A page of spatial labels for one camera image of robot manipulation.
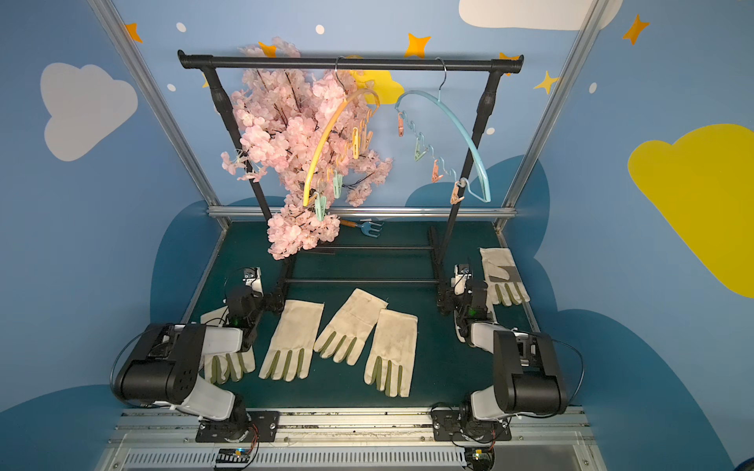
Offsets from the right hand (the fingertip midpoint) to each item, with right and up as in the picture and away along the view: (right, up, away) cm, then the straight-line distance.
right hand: (460, 282), depth 95 cm
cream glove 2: (-37, -16, -6) cm, 41 cm away
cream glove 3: (-23, -22, -9) cm, 34 cm away
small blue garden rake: (-32, +21, +26) cm, 46 cm away
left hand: (-64, 0, -1) cm, 64 cm away
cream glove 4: (+18, +1, +10) cm, 20 cm away
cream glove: (-53, -17, -7) cm, 56 cm away
